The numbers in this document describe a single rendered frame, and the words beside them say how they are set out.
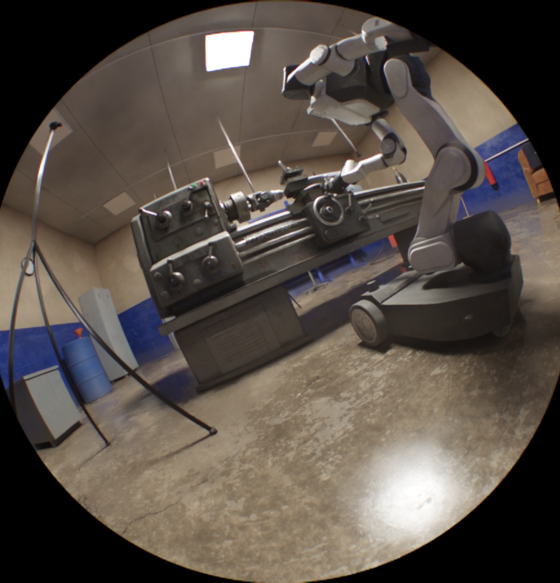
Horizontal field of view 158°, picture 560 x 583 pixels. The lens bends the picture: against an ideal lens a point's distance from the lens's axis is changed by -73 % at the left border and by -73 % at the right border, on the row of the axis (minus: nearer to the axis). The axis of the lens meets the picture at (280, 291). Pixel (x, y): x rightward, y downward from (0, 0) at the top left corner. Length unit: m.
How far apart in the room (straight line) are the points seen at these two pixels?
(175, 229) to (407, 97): 1.34
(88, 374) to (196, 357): 2.40
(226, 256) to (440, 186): 1.03
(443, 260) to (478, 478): 0.59
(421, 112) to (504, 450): 0.82
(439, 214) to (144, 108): 3.44
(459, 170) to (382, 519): 0.76
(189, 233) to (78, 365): 2.68
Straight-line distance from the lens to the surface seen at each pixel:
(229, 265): 1.13
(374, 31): 0.59
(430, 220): 0.76
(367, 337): 0.92
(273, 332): 1.24
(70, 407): 2.22
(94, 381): 3.42
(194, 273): 1.15
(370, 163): 1.02
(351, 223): 1.42
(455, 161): 0.64
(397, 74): 0.77
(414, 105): 0.74
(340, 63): 0.73
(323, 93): 0.93
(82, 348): 3.44
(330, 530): 0.43
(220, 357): 1.26
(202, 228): 1.35
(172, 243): 1.37
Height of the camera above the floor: 0.40
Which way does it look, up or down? 2 degrees down
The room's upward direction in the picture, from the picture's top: 24 degrees counter-clockwise
